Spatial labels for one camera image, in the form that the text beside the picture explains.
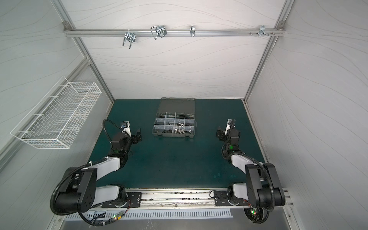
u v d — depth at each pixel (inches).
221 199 28.8
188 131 38.8
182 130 39.0
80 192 16.6
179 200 29.5
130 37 31.0
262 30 30.1
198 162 34.5
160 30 30.1
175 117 41.2
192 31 30.8
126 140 28.7
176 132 38.8
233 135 26.5
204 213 27.7
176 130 39.4
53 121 26.5
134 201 28.9
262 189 16.7
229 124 31.1
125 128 29.9
